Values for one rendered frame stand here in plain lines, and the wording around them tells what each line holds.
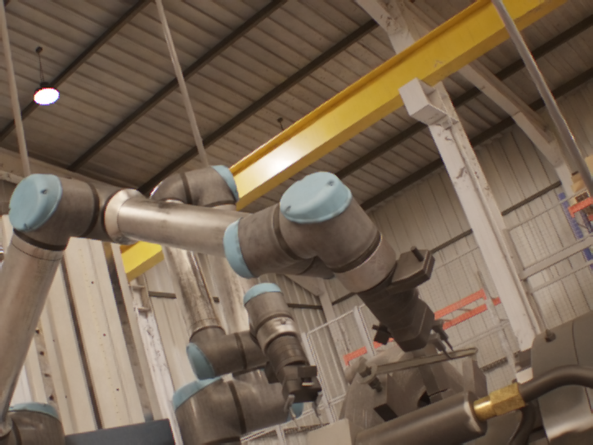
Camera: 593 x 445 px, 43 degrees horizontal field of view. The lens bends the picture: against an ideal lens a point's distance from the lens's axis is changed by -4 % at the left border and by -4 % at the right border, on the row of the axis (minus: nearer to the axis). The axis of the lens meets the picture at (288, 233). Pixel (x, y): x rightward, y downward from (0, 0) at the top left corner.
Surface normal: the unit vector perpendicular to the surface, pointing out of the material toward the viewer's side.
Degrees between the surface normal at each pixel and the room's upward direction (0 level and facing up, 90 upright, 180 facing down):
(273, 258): 143
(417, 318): 99
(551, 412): 63
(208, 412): 90
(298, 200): 50
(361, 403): 46
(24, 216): 86
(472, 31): 90
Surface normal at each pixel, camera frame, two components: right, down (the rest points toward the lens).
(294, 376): 0.22, -0.80
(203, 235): -0.65, 0.15
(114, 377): 0.49, -0.46
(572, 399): -0.59, -0.55
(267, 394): 0.10, -0.28
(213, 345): 0.00, -0.70
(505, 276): -0.60, -0.12
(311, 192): -0.51, -0.73
